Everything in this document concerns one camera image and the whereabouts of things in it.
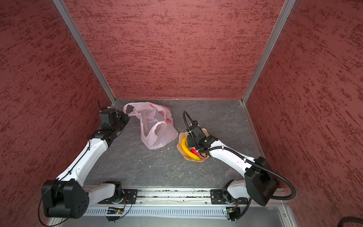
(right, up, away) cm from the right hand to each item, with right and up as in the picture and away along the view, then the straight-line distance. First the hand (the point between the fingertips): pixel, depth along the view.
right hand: (191, 141), depth 85 cm
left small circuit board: (-41, -34, -13) cm, 54 cm away
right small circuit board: (+20, -33, -13) cm, 41 cm away
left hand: (-37, +15, -2) cm, 41 cm away
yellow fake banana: (-4, -3, +4) cm, 7 cm away
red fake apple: (+2, -6, 0) cm, 6 cm away
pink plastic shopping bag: (-18, +10, -15) cm, 26 cm away
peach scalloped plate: (-3, -9, 0) cm, 9 cm away
